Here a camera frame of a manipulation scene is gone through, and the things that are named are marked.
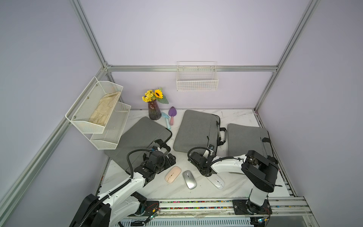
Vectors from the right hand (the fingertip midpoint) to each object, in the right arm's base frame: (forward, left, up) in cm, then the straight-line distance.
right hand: (202, 160), depth 93 cm
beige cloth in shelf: (+13, +58, +33) cm, 68 cm away
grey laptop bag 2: (+22, +2, +4) cm, 23 cm away
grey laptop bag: (+17, +43, +5) cm, 47 cm away
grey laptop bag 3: (+14, -29, +3) cm, 32 cm away
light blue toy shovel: (+38, +27, +3) cm, 46 cm away
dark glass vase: (+38, +36, +10) cm, 53 cm away
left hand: (-4, +21, +6) cm, 22 cm away
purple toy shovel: (+43, +22, +3) cm, 48 cm away
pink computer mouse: (-11, +19, +4) cm, 22 cm away
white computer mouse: (-15, -6, +3) cm, 16 cm away
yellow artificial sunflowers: (+35, +35, +27) cm, 56 cm away
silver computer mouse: (-14, +9, +3) cm, 17 cm away
